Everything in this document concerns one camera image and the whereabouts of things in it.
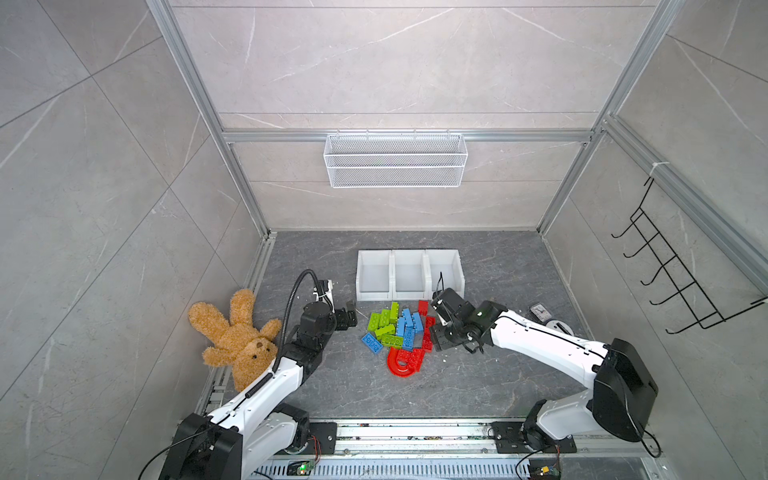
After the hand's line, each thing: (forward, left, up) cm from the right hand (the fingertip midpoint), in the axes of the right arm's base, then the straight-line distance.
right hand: (440, 333), depth 84 cm
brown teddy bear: (-5, +52, +3) cm, 52 cm away
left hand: (+10, +29, +7) cm, 31 cm away
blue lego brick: (0, +20, -6) cm, 21 cm away
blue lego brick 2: (+2, +9, -7) cm, 11 cm away
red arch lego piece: (-7, +13, -6) cm, 16 cm away
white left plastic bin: (+25, +20, -5) cm, 32 cm away
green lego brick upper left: (+7, +20, -6) cm, 22 cm away
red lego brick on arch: (-5, +8, -4) cm, 10 cm away
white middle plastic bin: (+26, +7, -7) cm, 28 cm away
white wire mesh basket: (+53, +12, +23) cm, 59 cm away
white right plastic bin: (+32, -7, -7) cm, 33 cm away
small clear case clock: (+9, -34, -6) cm, 36 cm away
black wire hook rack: (-3, -52, +23) cm, 57 cm away
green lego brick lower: (+1, +14, -6) cm, 15 cm away
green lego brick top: (+10, +13, -6) cm, 18 cm away
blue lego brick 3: (+6, +6, -4) cm, 9 cm away
